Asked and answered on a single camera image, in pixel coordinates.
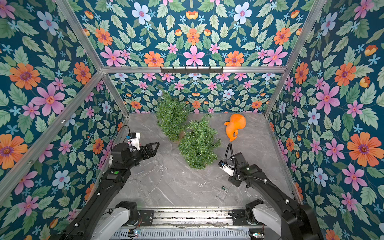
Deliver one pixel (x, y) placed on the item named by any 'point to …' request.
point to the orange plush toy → (237, 122)
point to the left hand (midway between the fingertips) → (156, 144)
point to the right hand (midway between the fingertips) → (236, 172)
